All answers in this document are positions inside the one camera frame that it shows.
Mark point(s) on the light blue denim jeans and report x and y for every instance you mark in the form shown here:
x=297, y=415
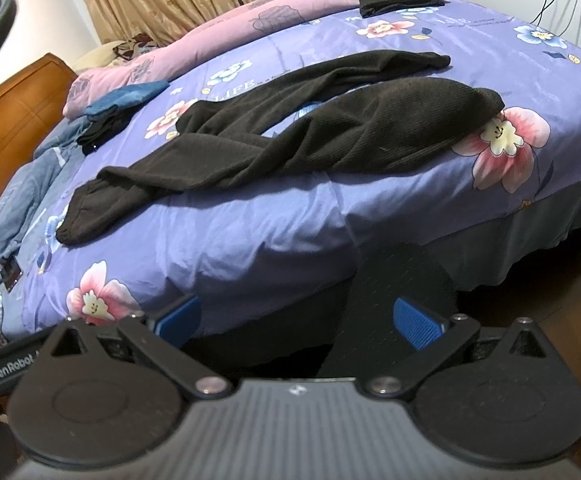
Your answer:
x=54, y=162

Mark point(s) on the pink floral quilt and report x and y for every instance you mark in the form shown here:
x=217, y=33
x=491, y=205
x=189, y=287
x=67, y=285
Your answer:
x=228, y=31

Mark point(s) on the small dark folded garment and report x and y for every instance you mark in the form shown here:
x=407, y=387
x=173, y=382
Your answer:
x=103, y=127

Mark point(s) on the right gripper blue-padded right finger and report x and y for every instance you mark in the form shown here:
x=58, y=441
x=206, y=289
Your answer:
x=436, y=341

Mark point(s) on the purple floral bed sheet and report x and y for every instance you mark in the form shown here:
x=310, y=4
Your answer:
x=509, y=188

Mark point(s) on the cream patterned pillow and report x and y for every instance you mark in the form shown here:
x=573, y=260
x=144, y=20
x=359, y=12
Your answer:
x=115, y=53

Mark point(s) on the wooden headboard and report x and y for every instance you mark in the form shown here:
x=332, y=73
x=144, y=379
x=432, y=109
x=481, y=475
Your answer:
x=31, y=105

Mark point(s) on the black knit pants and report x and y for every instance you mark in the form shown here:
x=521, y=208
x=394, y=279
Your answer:
x=374, y=112

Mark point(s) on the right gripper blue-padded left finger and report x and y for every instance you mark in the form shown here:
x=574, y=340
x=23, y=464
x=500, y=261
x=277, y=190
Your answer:
x=157, y=338

